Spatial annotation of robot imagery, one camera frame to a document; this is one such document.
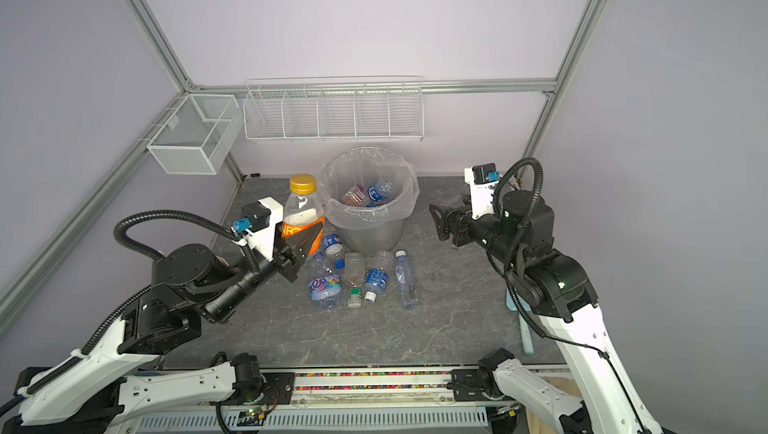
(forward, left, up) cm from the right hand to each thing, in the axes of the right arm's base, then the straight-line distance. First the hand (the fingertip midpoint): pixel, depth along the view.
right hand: (449, 203), depth 60 cm
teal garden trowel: (-5, -22, -39) cm, 46 cm away
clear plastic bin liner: (+31, +22, -18) cm, 42 cm away
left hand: (-8, +26, +4) cm, 27 cm away
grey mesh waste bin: (+11, +20, -31) cm, 39 cm away
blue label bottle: (+26, +17, -25) cm, 40 cm away
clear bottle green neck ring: (+1, +24, -36) cm, 44 cm away
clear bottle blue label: (+1, +17, -34) cm, 38 cm away
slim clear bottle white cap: (+1, +8, -38) cm, 39 cm away
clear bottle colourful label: (-1, +32, -35) cm, 48 cm away
